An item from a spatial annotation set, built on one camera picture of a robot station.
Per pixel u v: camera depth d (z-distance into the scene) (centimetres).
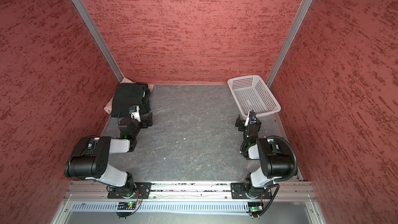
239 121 85
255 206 71
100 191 76
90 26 87
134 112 80
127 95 104
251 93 117
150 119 87
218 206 71
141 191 73
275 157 47
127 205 71
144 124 85
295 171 43
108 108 100
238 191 74
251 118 78
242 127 83
